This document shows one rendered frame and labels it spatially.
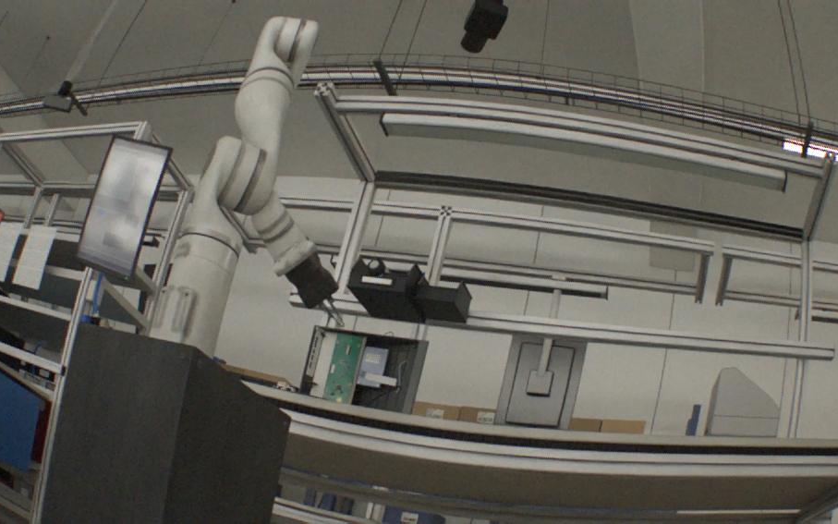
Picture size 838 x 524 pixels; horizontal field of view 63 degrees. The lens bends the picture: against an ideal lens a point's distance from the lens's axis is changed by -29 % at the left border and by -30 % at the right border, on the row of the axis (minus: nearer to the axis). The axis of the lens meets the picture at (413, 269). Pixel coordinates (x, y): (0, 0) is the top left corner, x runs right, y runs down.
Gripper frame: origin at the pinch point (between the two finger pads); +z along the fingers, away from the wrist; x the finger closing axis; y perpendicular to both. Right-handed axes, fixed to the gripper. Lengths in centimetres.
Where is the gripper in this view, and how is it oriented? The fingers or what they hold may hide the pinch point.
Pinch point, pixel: (342, 325)
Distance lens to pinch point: 181.1
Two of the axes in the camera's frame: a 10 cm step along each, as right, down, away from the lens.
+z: 4.8, 7.4, 4.7
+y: -3.0, -3.6, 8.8
